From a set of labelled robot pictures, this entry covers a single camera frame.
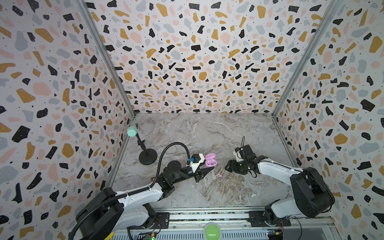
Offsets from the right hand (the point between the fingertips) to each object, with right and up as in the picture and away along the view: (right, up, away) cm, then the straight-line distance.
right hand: (229, 166), depth 89 cm
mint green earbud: (+12, -14, -8) cm, 20 cm away
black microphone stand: (-49, +5, +2) cm, 50 cm away
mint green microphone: (-47, +22, -22) cm, 57 cm away
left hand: (-11, +7, -19) cm, 23 cm away
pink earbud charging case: (-12, +7, -18) cm, 23 cm away
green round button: (-11, -26, -19) cm, 34 cm away
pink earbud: (-5, -6, 0) cm, 8 cm away
